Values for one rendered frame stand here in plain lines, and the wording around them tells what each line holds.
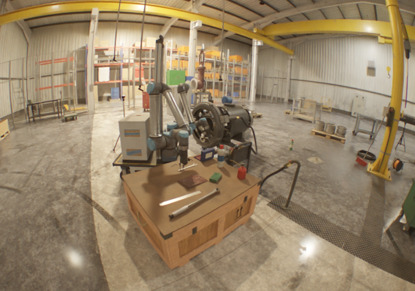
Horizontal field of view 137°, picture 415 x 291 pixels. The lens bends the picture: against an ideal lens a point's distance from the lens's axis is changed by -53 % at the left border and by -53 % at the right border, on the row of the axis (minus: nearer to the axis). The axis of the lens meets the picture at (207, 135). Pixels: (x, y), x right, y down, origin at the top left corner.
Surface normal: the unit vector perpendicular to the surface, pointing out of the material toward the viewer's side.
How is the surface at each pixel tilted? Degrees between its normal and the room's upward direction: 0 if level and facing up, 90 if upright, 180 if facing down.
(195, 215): 0
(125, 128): 90
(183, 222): 0
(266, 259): 0
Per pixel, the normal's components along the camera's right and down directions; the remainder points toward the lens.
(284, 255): 0.04, -0.95
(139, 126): 0.12, 0.30
